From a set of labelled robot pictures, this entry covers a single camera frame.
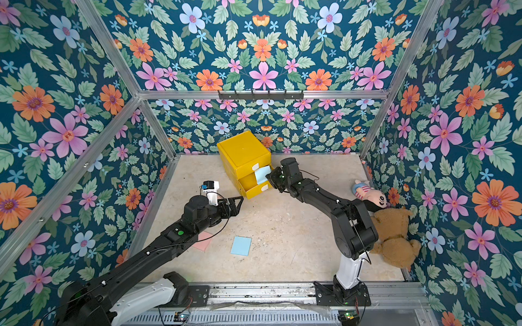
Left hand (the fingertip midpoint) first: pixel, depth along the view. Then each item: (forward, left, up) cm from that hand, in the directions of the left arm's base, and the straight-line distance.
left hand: (238, 198), depth 77 cm
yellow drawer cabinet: (+23, -2, +1) cm, 23 cm away
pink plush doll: (+8, -57, -14) cm, 59 cm away
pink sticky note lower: (-19, +7, +9) cm, 23 cm away
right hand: (+14, -11, -3) cm, 18 cm away
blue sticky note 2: (-11, +1, -21) cm, 24 cm away
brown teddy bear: (-12, -61, -10) cm, 62 cm away
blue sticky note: (+16, -9, -6) cm, 20 cm away
